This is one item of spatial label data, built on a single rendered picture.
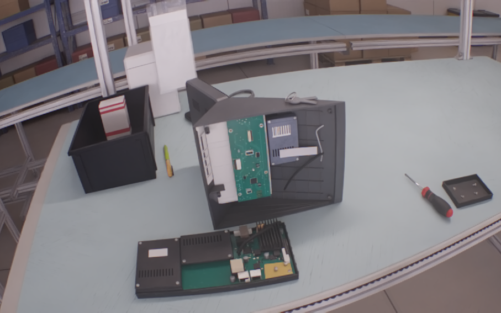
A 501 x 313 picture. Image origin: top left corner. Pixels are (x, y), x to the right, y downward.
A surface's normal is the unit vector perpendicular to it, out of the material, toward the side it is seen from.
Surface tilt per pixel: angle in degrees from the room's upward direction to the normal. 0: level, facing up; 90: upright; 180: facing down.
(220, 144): 90
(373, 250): 0
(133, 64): 90
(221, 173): 90
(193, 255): 0
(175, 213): 0
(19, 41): 90
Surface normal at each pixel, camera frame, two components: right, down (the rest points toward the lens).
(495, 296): -0.11, -0.84
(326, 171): -0.25, 0.55
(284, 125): 0.16, 0.52
